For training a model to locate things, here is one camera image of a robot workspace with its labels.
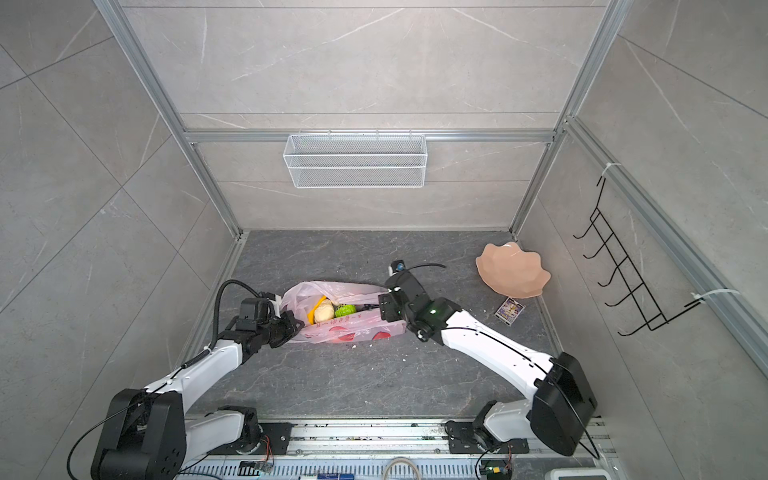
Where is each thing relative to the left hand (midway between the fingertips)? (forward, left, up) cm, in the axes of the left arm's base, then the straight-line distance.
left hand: (303, 316), depth 88 cm
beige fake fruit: (+2, -6, -1) cm, 6 cm away
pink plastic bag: (-5, -18, +2) cm, 19 cm away
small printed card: (+2, -65, -5) cm, 66 cm away
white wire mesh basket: (+47, -16, +23) cm, 55 cm away
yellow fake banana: (+2, -1, -3) cm, 4 cm away
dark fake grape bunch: (+4, -18, -4) cm, 19 cm away
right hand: (0, -27, +10) cm, 29 cm away
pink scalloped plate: (+18, -71, -5) cm, 74 cm away
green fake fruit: (+2, -12, 0) cm, 13 cm away
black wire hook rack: (-15, -80, +26) cm, 86 cm away
